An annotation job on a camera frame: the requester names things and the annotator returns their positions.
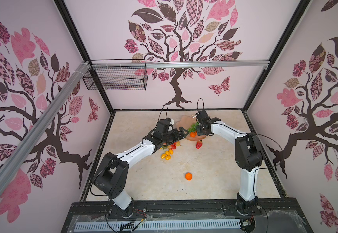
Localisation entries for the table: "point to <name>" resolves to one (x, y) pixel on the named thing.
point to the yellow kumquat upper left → (167, 153)
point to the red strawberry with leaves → (164, 147)
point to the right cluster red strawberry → (177, 143)
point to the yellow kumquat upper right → (171, 151)
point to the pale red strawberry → (172, 146)
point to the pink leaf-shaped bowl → (185, 122)
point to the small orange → (193, 134)
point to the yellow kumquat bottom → (168, 158)
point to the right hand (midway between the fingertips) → (202, 128)
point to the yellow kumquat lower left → (163, 156)
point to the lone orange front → (188, 176)
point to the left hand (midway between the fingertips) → (184, 137)
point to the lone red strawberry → (199, 144)
